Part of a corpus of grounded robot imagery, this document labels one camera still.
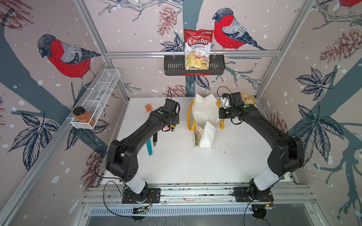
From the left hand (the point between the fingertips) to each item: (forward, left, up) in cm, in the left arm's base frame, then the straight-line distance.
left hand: (177, 115), depth 87 cm
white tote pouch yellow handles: (+11, -19, -17) cm, 28 cm away
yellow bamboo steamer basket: (+26, -57, -13) cm, 64 cm away
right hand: (+3, -27, 0) cm, 27 cm away
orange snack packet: (+21, +25, -17) cm, 37 cm away
